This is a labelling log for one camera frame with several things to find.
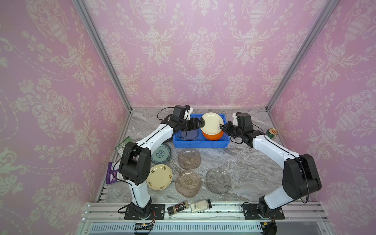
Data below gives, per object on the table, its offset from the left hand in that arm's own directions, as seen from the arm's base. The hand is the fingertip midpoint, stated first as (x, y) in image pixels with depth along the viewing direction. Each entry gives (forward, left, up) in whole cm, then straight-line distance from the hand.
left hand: (200, 125), depth 87 cm
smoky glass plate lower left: (-29, +6, -19) cm, 35 cm away
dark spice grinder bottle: (-42, +13, -16) cm, 47 cm away
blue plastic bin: (0, -3, -20) cm, 20 cm away
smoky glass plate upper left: (-14, +6, -18) cm, 23 cm away
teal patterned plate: (-11, +24, -18) cm, 32 cm away
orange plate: (+2, -11, -15) cm, 19 cm away
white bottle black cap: (-40, -1, -15) cm, 43 cm away
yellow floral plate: (-25, +23, -19) cm, 39 cm away
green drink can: (0, -46, -7) cm, 46 cm away
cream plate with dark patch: (+3, -9, -1) cm, 9 cm away
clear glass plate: (+5, +6, -18) cm, 19 cm away
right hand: (+1, -13, -1) cm, 13 cm away
